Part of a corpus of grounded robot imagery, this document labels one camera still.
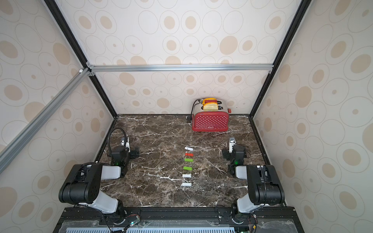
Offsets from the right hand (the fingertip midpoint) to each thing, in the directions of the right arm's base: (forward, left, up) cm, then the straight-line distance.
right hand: (233, 147), depth 94 cm
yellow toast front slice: (+21, +15, +16) cm, 31 cm away
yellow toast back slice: (+25, +16, +18) cm, 35 cm away
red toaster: (+16, +15, +8) cm, 23 cm away
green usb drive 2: (-14, +29, -5) cm, 33 cm away
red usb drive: (-4, +29, -5) cm, 30 cm away
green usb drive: (-8, +29, -5) cm, 30 cm away
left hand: (-2, +66, +3) cm, 66 cm away
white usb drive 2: (-24, +29, -5) cm, 38 cm away
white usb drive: (-18, +29, -5) cm, 35 cm away
